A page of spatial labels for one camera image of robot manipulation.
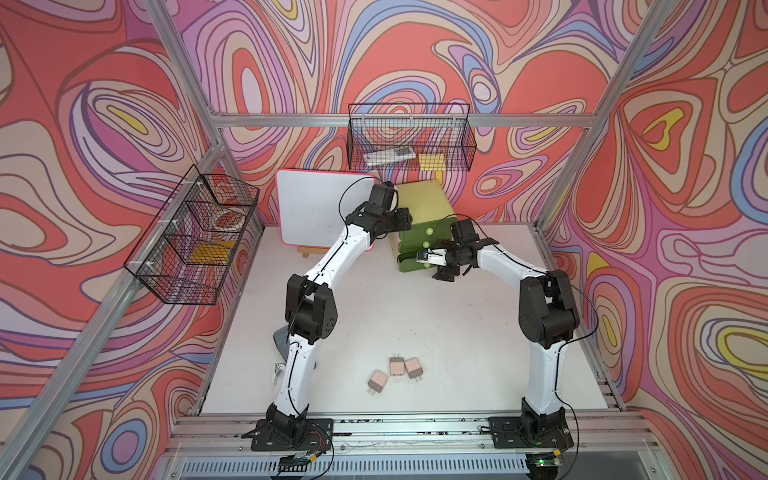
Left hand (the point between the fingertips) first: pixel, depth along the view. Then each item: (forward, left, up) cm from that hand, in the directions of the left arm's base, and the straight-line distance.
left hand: (408, 218), depth 93 cm
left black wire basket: (-21, +57, +7) cm, 61 cm away
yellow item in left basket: (-22, +50, +9) cm, 55 cm away
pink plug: (-43, +9, -20) cm, 49 cm away
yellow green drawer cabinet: (+16, -8, -6) cm, 19 cm away
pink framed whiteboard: (+11, +33, -4) cm, 34 cm away
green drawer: (-2, -3, -10) cm, 11 cm away
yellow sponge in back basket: (+12, -7, +13) cm, 19 cm away
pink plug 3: (-40, -1, -20) cm, 45 cm away
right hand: (-6, -11, -15) cm, 20 cm away
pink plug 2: (-38, +4, -22) cm, 44 cm away
